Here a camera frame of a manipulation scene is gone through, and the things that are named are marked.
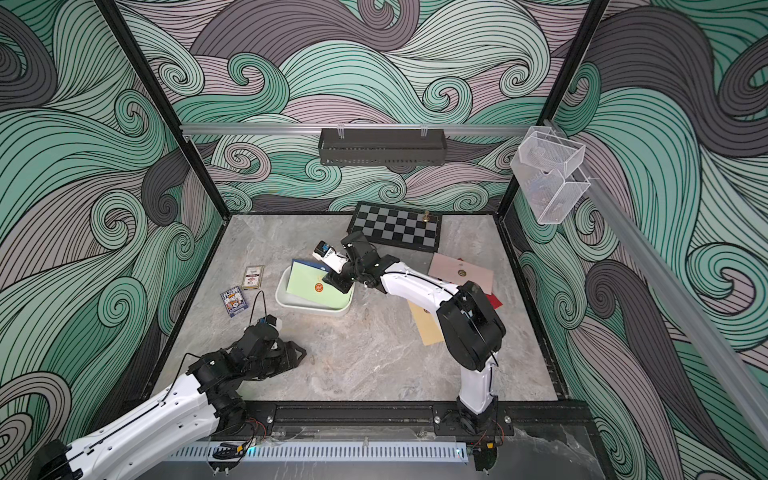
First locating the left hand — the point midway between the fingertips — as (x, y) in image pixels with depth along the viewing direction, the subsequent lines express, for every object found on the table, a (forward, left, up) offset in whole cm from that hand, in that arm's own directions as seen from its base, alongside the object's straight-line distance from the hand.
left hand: (303, 353), depth 79 cm
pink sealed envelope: (+29, -47, -4) cm, 56 cm away
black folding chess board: (+48, -30, -1) cm, 56 cm away
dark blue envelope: (+17, -4, +18) cm, 25 cm away
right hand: (+22, -7, +8) cm, 24 cm away
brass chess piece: (+52, -39, 0) cm, 65 cm away
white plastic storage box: (+18, +8, -5) cm, 20 cm away
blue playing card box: (+18, +26, -3) cm, 31 cm away
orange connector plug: (-21, +13, -5) cm, 25 cm away
